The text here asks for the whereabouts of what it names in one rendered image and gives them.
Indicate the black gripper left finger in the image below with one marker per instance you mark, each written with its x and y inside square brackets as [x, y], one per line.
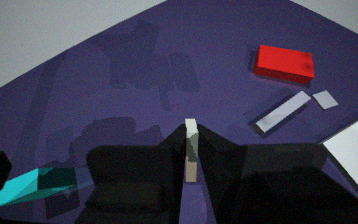
[163, 164]

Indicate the teal block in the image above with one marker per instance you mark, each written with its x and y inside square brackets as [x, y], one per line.
[37, 184]

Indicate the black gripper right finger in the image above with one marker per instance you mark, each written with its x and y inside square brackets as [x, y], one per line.
[227, 167]

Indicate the red rectangular block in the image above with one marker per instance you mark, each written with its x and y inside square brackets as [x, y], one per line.
[286, 64]

